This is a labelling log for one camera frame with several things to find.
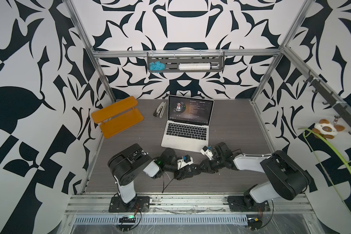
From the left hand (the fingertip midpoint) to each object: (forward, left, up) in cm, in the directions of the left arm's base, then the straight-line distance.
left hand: (189, 166), depth 86 cm
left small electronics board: (-23, +32, -3) cm, 39 cm away
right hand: (-2, -3, +1) cm, 4 cm away
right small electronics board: (-28, -28, -1) cm, 40 cm away
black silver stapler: (+41, +18, +3) cm, 45 cm away
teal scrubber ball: (+51, +17, +34) cm, 63 cm away
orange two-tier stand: (+30, +44, +12) cm, 54 cm away
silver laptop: (+29, -2, 0) cm, 29 cm away
